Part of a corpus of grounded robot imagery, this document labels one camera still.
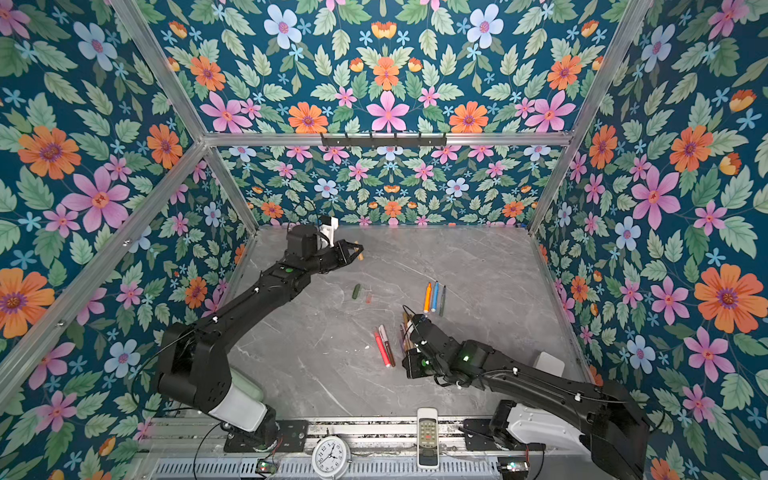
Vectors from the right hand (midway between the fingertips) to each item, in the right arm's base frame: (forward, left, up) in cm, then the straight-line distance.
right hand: (401, 362), depth 76 cm
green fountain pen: (+24, -13, -9) cm, 29 cm away
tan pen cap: (+25, +11, +14) cm, 31 cm away
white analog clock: (-20, +16, -6) cm, 26 cm away
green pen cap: (+28, +16, -9) cm, 34 cm away
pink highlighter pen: (+3, +4, -9) cm, 11 cm away
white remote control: (-16, -6, -8) cm, 19 cm away
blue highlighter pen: (+25, -11, -8) cm, 29 cm away
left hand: (+27, +10, +17) cm, 34 cm away
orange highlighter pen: (+25, -9, -9) cm, 27 cm away
